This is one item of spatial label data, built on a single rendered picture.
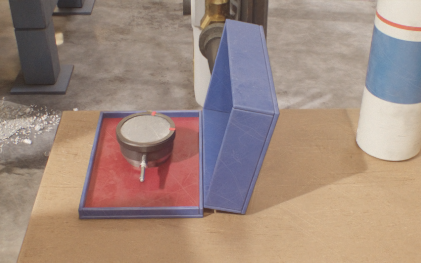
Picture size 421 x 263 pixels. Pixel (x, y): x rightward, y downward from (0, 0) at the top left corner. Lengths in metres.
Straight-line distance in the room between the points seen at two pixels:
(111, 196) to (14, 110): 1.06
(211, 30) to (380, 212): 0.43
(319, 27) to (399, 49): 1.42
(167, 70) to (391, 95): 1.19
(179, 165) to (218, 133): 0.06
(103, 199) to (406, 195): 0.28
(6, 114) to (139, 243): 1.11
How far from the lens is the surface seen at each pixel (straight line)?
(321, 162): 0.65
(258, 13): 0.95
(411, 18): 0.59
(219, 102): 0.69
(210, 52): 0.90
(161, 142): 0.61
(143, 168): 0.60
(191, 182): 0.61
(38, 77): 1.72
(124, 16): 2.08
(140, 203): 0.59
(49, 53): 1.68
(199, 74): 1.12
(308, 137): 0.69
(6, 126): 1.60
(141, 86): 1.70
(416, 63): 0.61
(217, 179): 0.55
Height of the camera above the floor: 0.86
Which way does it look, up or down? 35 degrees down
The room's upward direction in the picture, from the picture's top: straight up
